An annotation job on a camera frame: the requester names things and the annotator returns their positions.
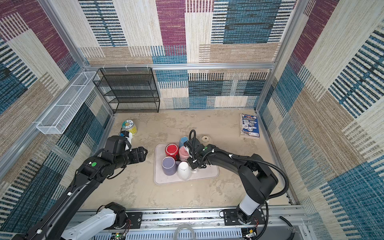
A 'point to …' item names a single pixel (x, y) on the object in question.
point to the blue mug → (182, 140)
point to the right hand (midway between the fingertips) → (195, 162)
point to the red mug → (172, 150)
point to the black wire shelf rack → (129, 90)
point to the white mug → (184, 171)
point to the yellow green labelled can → (129, 125)
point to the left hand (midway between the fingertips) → (141, 150)
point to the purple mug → (169, 165)
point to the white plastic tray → (159, 155)
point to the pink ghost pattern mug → (184, 154)
